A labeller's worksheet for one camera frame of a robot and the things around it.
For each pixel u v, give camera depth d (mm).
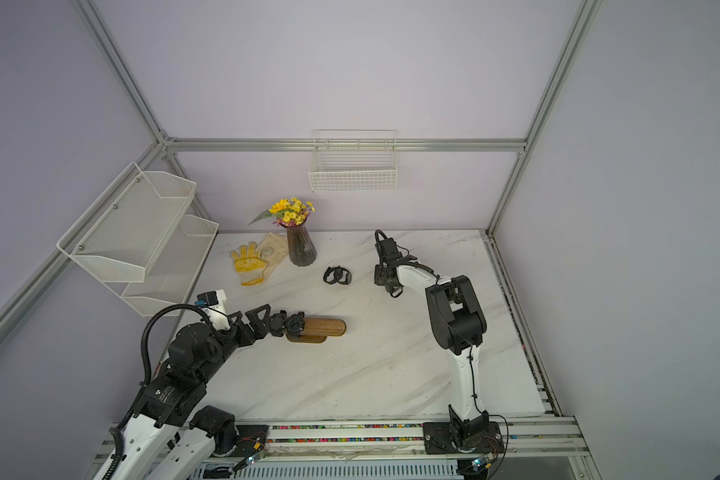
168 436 485
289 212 928
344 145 921
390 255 826
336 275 1040
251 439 733
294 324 839
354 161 1069
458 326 557
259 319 663
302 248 1037
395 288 1004
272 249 1137
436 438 740
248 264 1073
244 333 628
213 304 616
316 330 843
